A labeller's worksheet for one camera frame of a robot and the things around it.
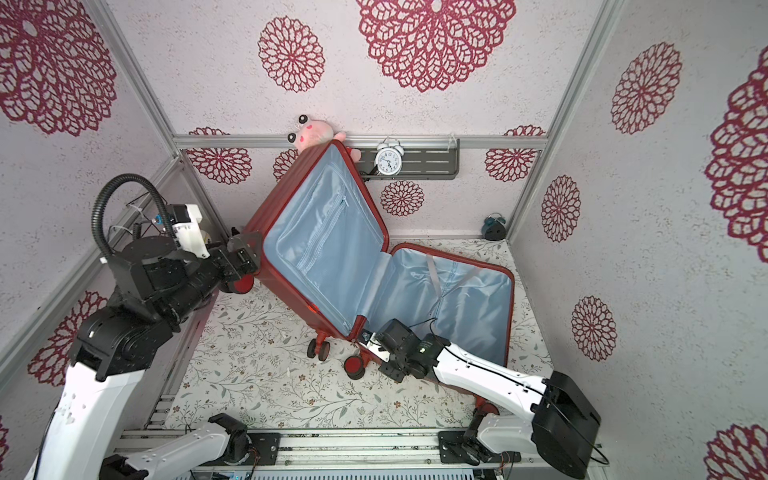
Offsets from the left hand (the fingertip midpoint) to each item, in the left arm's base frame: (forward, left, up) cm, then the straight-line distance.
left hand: (244, 245), depth 58 cm
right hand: (-7, -28, -36) cm, 46 cm away
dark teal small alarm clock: (+46, -70, -40) cm, 93 cm away
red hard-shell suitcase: (+10, -12, -13) cm, 21 cm away
